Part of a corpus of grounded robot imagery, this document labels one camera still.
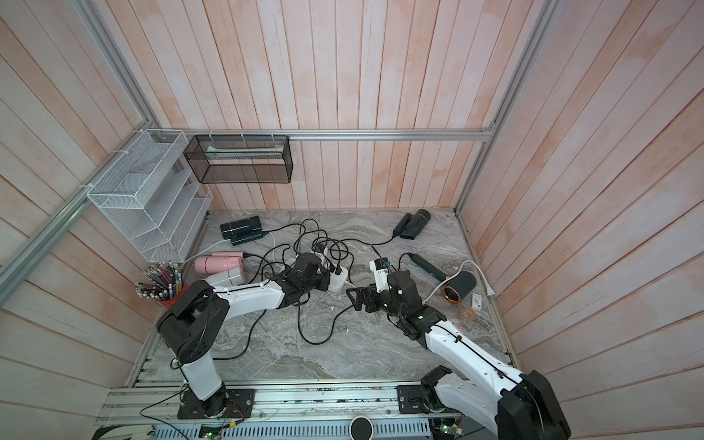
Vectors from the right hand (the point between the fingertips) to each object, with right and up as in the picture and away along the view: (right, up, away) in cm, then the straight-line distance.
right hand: (359, 287), depth 81 cm
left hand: (-10, +2, +13) cm, 16 cm away
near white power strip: (-24, +6, +11) cm, 27 cm away
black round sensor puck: (0, -32, -15) cm, 35 cm away
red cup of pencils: (-61, +1, +2) cm, 61 cm away
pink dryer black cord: (-20, -11, +7) cm, 24 cm away
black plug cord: (+1, +14, +29) cm, 32 cm away
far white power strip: (-7, 0, +13) cm, 15 cm away
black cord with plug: (-27, +20, +30) cm, 46 cm away
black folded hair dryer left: (-46, +18, +26) cm, 55 cm away
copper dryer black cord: (+17, +7, +23) cm, 29 cm away
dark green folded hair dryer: (+23, +20, +29) cm, 42 cm away
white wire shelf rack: (-59, +24, -2) cm, 64 cm away
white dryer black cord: (-35, -17, +4) cm, 39 cm away
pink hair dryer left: (-51, +6, +17) cm, 54 cm away
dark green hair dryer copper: (+33, -1, +9) cm, 35 cm away
